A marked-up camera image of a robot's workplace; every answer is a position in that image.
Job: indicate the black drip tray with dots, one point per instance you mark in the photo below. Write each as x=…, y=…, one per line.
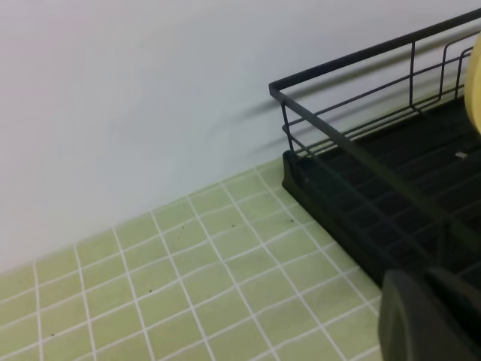
x=417, y=205

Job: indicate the black wire dish rack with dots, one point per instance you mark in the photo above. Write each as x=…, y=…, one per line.
x=335, y=104

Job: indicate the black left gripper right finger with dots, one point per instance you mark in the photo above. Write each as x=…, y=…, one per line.
x=461, y=303

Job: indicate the small white tag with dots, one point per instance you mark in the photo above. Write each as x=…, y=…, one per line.
x=461, y=155

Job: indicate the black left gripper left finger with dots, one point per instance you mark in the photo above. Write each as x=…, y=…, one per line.
x=413, y=324

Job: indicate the yellow round plate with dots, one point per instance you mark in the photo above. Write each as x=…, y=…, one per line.
x=472, y=86

